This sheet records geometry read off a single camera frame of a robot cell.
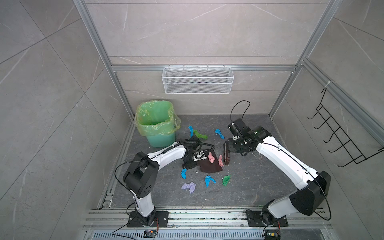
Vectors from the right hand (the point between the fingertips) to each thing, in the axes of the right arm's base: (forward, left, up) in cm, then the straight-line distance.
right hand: (230, 146), depth 79 cm
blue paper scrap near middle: (-11, +13, -17) cm, 24 cm away
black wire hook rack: (-15, -45, +15) cm, 50 cm away
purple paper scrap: (-15, +22, -16) cm, 32 cm away
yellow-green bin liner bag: (+29, +47, -6) cm, 56 cm away
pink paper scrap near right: (0, +3, -17) cm, 18 cm away
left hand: (-1, +22, -14) cm, 26 cm away
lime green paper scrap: (+20, +15, -17) cm, 30 cm away
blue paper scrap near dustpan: (-7, +27, -17) cm, 33 cm away
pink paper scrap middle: (+2, +9, -16) cm, 19 cm away
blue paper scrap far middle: (+23, +2, -16) cm, 29 cm away
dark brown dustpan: (-3, +13, -19) cm, 23 cm away
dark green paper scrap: (-11, +2, -18) cm, 22 cm away
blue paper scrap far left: (+25, +22, -17) cm, 37 cm away
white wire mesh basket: (+47, +16, +11) cm, 51 cm away
